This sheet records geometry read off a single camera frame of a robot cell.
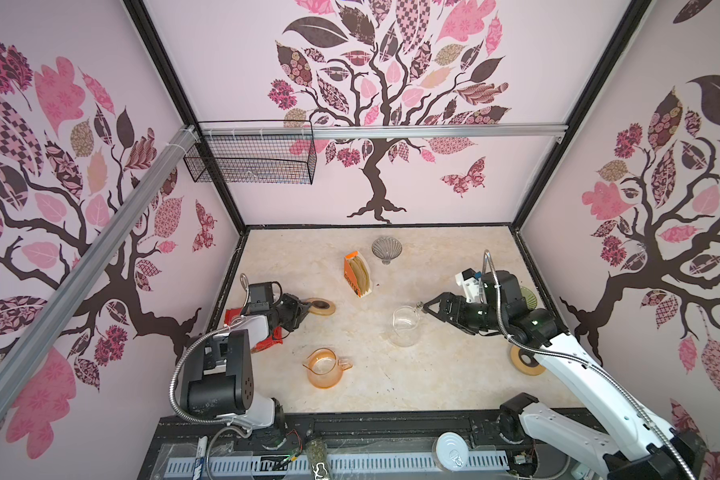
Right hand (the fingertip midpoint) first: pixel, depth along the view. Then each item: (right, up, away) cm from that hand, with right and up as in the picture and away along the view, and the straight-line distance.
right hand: (434, 309), depth 74 cm
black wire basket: (-46, +47, +21) cm, 69 cm away
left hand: (-34, -2, +18) cm, 39 cm away
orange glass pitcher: (-29, -20, +12) cm, 37 cm away
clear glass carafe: (-4, -9, +19) cm, 22 cm away
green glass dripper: (+34, 0, +18) cm, 39 cm away
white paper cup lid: (+2, -31, -8) cm, 32 cm away
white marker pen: (-57, -34, -4) cm, 66 cm away
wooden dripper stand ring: (-32, -3, +20) cm, 38 cm away
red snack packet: (-44, -10, +14) cm, 48 cm away
